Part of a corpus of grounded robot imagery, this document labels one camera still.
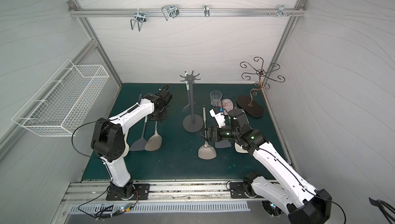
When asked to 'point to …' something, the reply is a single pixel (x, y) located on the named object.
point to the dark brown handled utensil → (155, 142)
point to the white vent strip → (160, 207)
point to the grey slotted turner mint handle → (188, 108)
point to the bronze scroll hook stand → (245, 104)
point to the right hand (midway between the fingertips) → (203, 131)
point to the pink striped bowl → (227, 105)
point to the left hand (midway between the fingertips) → (159, 118)
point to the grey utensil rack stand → (193, 123)
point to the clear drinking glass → (215, 97)
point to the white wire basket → (60, 106)
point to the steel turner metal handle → (205, 152)
